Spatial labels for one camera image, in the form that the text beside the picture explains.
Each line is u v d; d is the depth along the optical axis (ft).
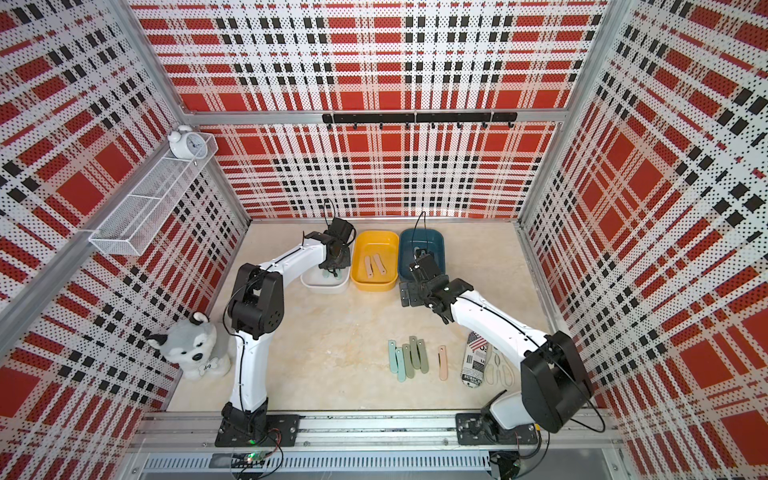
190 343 2.29
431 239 3.79
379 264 3.51
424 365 2.76
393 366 2.76
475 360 2.69
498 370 2.75
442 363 2.76
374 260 3.54
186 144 2.63
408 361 2.77
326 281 3.42
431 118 2.92
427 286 2.10
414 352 2.83
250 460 2.28
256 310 1.91
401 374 2.69
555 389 1.37
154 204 2.48
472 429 2.39
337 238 2.64
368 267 3.45
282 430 2.41
